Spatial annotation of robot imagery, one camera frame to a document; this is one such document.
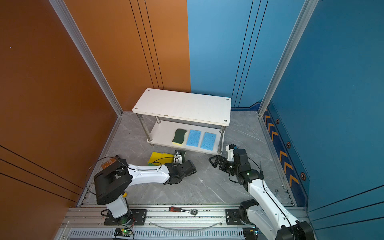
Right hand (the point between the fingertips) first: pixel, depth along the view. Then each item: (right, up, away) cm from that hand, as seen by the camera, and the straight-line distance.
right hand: (214, 162), depth 81 cm
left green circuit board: (-45, -31, -10) cm, 56 cm away
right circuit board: (+17, -32, -11) cm, 37 cm away
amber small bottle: (-62, -2, +8) cm, 63 cm away
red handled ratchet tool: (-11, -23, -8) cm, 27 cm away
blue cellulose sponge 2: (-12, +12, +15) cm, 23 cm away
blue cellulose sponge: (-2, +10, +13) cm, 16 cm away
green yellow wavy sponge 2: (-18, +3, +13) cm, 22 cm away
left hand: (-18, -5, +8) cm, 20 cm away
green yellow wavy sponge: (-21, +13, +15) cm, 28 cm away
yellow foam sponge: (-28, +3, -7) cm, 29 cm away
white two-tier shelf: (-15, +27, -6) cm, 32 cm away
